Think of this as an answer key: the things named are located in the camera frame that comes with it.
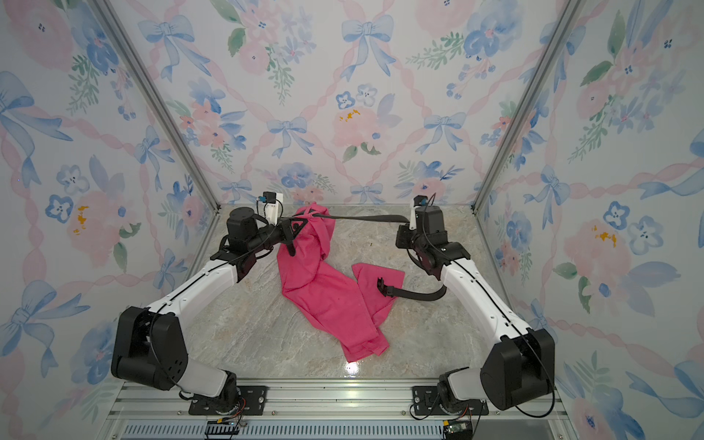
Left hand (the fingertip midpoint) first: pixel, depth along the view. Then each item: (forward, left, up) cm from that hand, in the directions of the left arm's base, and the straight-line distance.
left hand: (305, 217), depth 81 cm
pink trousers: (-18, -12, -24) cm, 33 cm away
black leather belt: (-11, -33, -27) cm, 44 cm away
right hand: (-1, -31, -3) cm, 31 cm away
